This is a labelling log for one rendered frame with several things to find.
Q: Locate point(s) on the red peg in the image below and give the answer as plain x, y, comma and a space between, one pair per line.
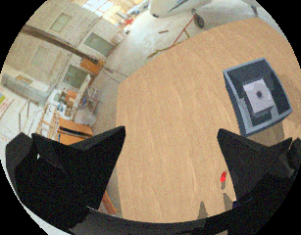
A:
223, 177

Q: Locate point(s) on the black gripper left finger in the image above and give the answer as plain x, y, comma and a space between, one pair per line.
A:
88, 164

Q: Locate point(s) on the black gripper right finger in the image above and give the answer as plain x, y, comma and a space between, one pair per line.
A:
248, 162

